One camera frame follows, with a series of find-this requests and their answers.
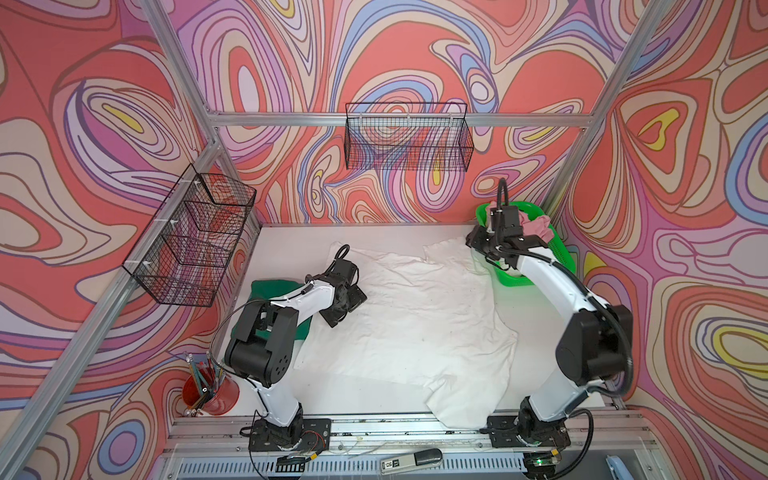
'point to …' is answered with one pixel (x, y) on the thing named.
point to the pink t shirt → (539, 226)
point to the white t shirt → (426, 319)
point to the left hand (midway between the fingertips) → (358, 305)
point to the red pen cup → (209, 388)
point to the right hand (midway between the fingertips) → (477, 245)
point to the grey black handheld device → (421, 457)
